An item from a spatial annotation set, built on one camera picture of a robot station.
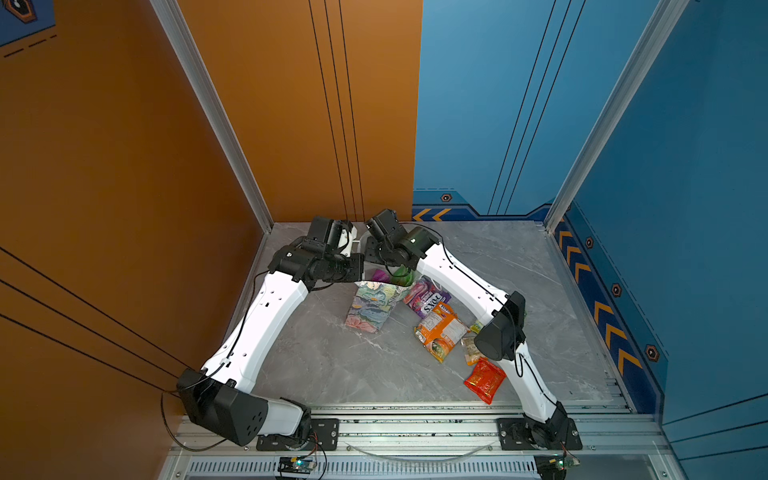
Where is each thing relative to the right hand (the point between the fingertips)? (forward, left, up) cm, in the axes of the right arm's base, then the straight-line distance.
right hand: (366, 253), depth 85 cm
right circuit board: (-48, -45, -23) cm, 70 cm away
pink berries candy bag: (-3, -18, -18) cm, 26 cm away
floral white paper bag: (-16, -3, -2) cm, 16 cm away
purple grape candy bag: (-4, -4, -6) cm, 8 cm away
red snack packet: (-29, -32, -20) cm, 48 cm away
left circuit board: (-48, +16, -22) cm, 55 cm away
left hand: (-8, 0, +5) cm, 10 cm away
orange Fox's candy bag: (-16, -21, -17) cm, 32 cm away
